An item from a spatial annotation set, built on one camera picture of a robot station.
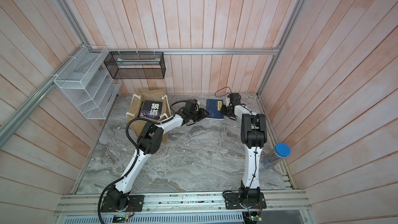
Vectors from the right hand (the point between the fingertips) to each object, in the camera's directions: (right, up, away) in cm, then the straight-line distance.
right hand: (221, 110), depth 110 cm
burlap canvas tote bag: (-43, +9, -17) cm, 48 cm away
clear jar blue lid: (+19, -24, -35) cm, 47 cm away
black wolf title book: (-46, 0, -17) cm, 49 cm away
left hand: (-10, -4, -5) cm, 12 cm away
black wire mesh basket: (-61, +32, -4) cm, 68 cm away
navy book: (-5, +2, +2) cm, 6 cm away
